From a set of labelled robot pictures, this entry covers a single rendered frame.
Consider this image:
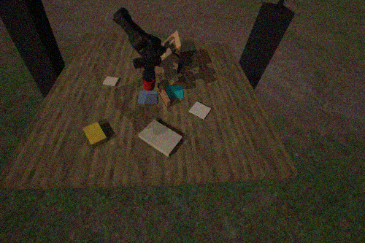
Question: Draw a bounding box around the red cup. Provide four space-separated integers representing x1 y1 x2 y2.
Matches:
142 78 156 91

